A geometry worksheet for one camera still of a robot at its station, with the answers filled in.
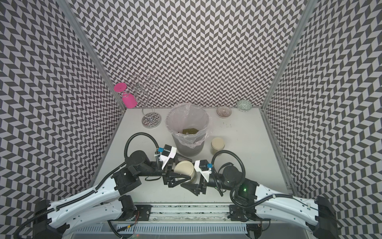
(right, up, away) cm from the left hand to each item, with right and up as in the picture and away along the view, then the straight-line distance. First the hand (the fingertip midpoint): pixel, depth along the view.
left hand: (189, 170), depth 58 cm
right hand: (-2, -4, +3) cm, 5 cm away
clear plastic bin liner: (-2, +22, +27) cm, 35 cm away
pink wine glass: (-42, +33, +39) cm, 66 cm away
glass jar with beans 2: (+13, 0, +36) cm, 38 cm away
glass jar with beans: (+2, -3, -1) cm, 3 cm away
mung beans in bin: (-2, +13, +40) cm, 42 cm away
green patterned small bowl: (+40, +31, +59) cm, 78 cm away
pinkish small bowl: (+23, +26, +54) cm, 65 cm away
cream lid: (-2, +1, 0) cm, 2 cm away
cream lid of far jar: (+15, +6, +31) cm, 35 cm away
